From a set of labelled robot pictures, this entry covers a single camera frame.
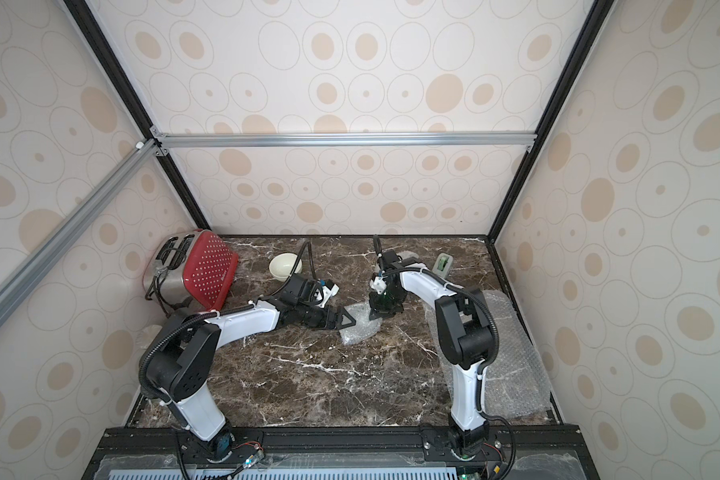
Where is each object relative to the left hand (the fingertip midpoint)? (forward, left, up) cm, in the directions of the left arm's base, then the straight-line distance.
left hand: (353, 323), depth 86 cm
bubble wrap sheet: (-14, -45, -8) cm, 48 cm away
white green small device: (+26, -31, -4) cm, 41 cm away
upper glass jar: (-7, +53, +5) cm, 54 cm away
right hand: (+6, -9, -5) cm, 12 cm away
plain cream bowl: (+27, +27, -6) cm, 39 cm away
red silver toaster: (+13, +49, +7) cm, 51 cm away
